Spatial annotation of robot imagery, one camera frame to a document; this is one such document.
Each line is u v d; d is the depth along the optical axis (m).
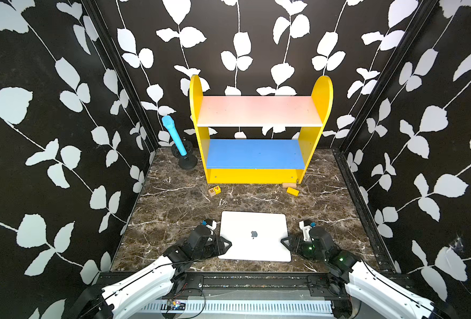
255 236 0.85
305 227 0.79
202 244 0.65
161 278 0.54
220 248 0.74
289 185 1.04
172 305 0.70
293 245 0.74
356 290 0.59
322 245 0.64
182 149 0.95
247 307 0.70
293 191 1.01
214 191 0.98
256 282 0.76
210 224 0.79
